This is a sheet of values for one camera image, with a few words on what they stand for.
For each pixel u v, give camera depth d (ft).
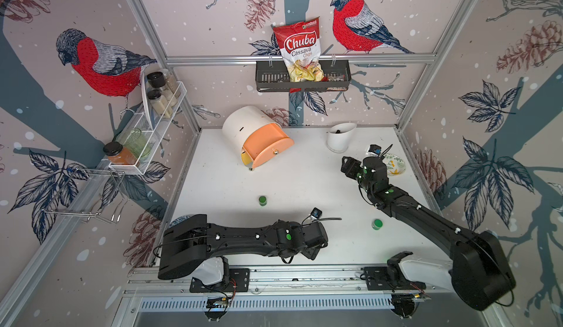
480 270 1.32
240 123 3.06
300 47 2.63
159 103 2.50
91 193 1.85
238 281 2.39
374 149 2.41
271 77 3.11
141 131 2.20
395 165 3.37
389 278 2.31
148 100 2.48
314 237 1.89
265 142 2.89
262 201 2.96
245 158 2.82
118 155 1.96
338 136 3.44
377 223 2.74
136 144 2.15
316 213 2.28
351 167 2.45
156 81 2.61
